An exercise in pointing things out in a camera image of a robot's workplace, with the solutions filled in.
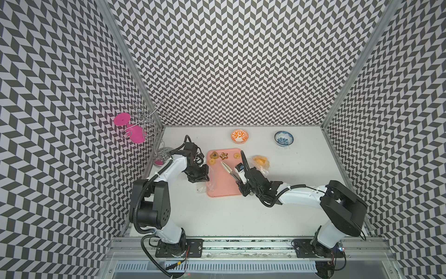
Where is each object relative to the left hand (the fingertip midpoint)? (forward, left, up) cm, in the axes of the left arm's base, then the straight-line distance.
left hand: (208, 180), depth 86 cm
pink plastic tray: (+1, -7, -5) cm, 8 cm away
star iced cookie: (+18, -7, -5) cm, 20 cm away
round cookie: (+15, 0, -6) cm, 16 cm away
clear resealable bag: (+7, -29, -3) cm, 31 cm away
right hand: (0, -16, -2) cm, 16 cm away
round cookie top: (+20, -15, -7) cm, 26 cm away
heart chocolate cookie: (+20, -1, -6) cm, 21 cm away
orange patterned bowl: (+33, -17, -5) cm, 38 cm away
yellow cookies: (+14, -29, -3) cm, 32 cm away
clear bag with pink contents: (-1, +4, -5) cm, 7 cm away
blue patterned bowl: (+30, -45, -4) cm, 54 cm away
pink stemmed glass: (+19, +37, +14) cm, 44 cm away
